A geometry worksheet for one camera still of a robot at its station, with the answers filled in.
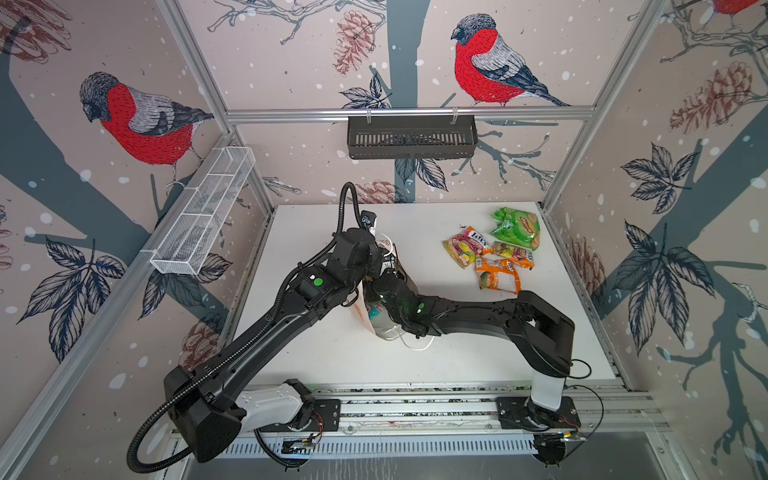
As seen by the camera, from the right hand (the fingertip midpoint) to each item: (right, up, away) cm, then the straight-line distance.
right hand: (367, 274), depth 84 cm
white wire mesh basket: (-44, +9, -13) cm, 47 cm away
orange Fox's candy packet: (+42, -2, +13) cm, 44 cm away
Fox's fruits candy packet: (+33, +7, +20) cm, 39 cm away
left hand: (+3, +9, -12) cm, 15 cm away
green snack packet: (+52, +14, +20) cm, 57 cm away
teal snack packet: (+2, -10, -3) cm, 11 cm away
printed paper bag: (+7, +5, -13) cm, 15 cm away
